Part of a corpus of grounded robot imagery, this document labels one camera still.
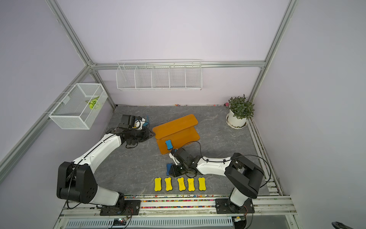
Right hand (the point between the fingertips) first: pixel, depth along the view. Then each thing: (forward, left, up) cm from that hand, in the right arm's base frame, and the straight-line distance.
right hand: (170, 171), depth 83 cm
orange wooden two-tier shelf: (+22, -6, +9) cm, 25 cm away
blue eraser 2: (+3, +2, -3) cm, 5 cm away
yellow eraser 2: (-7, -12, -1) cm, 14 cm away
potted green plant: (+34, -45, +16) cm, 59 cm away
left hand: (+18, +10, +12) cm, 23 cm away
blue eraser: (+19, +2, -1) cm, 19 cm away
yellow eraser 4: (-8, 0, -1) cm, 8 cm away
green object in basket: (+30, +44, +28) cm, 60 cm away
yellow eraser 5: (-6, +7, -2) cm, 10 cm away
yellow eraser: (-6, -19, -2) cm, 20 cm away
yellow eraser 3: (-6, -7, -1) cm, 9 cm away
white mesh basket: (+29, +54, +23) cm, 65 cm away
